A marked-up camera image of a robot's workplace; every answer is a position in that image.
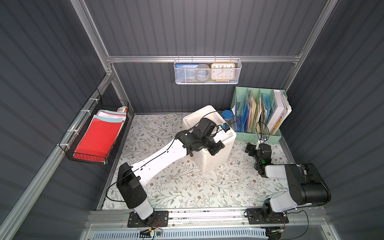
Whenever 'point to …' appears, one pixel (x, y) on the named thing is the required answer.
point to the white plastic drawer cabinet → (204, 160)
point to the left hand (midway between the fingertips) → (222, 144)
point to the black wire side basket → (98, 106)
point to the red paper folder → (97, 140)
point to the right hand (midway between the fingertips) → (260, 144)
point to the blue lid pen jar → (227, 115)
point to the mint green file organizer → (257, 114)
